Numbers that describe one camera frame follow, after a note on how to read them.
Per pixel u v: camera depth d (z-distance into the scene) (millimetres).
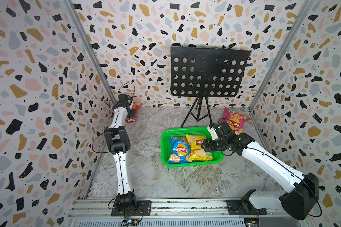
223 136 595
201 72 745
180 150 875
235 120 1012
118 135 664
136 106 1143
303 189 393
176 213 730
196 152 856
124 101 881
